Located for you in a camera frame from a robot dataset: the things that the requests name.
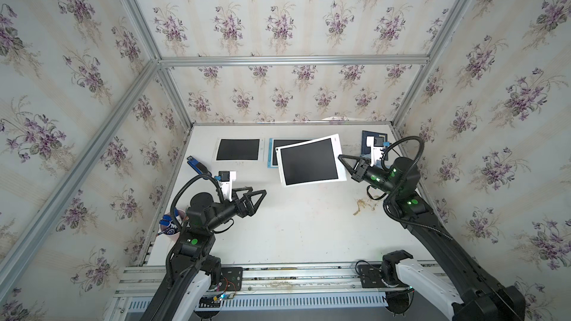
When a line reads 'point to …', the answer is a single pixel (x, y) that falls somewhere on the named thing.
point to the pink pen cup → (166, 225)
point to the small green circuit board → (224, 296)
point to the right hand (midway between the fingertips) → (344, 159)
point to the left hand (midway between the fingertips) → (260, 194)
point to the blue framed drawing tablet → (274, 143)
